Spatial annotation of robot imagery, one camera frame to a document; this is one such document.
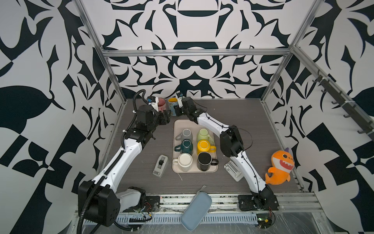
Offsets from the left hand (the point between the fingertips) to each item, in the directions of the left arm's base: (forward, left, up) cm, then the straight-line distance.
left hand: (164, 108), depth 79 cm
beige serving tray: (-12, -16, -26) cm, 33 cm away
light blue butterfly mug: (+19, -3, -15) cm, 24 cm away
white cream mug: (-21, -10, -20) cm, 31 cm away
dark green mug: (-14, -11, -17) cm, 25 cm away
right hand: (+17, -4, -15) cm, 23 cm away
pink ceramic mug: (+18, +5, -17) cm, 25 cm away
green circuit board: (-49, -48, -28) cm, 74 cm away
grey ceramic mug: (-6, -11, -18) cm, 22 cm away
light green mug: (-6, -22, -18) cm, 29 cm away
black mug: (-21, -21, -21) cm, 36 cm away
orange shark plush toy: (-25, -63, -19) cm, 70 cm away
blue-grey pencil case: (-44, -15, -24) cm, 52 cm away
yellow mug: (-13, -22, -19) cm, 31 cm away
